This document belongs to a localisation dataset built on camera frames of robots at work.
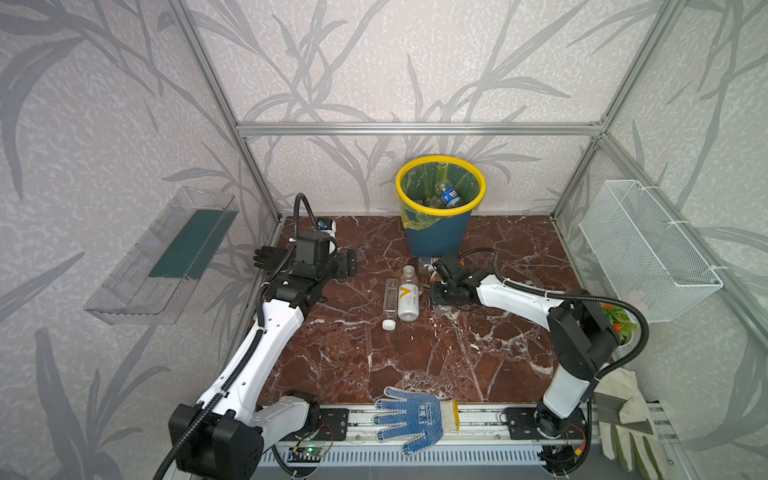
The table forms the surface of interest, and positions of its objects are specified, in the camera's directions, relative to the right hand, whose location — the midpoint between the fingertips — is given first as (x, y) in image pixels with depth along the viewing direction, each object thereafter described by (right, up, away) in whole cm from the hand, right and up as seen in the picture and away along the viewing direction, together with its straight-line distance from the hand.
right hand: (435, 287), depth 93 cm
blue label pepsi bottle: (+5, +29, +6) cm, 30 cm away
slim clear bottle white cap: (-14, -10, -6) cm, 18 cm away
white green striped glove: (+45, -32, -21) cm, 58 cm away
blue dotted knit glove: (-6, -30, -18) cm, 35 cm away
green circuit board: (-33, -36, -22) cm, 53 cm away
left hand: (-26, +14, -15) cm, 33 cm away
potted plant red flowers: (+43, -5, -21) cm, 48 cm away
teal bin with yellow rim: (+1, +30, +7) cm, 31 cm away
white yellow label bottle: (-9, -3, -3) cm, 9 cm away
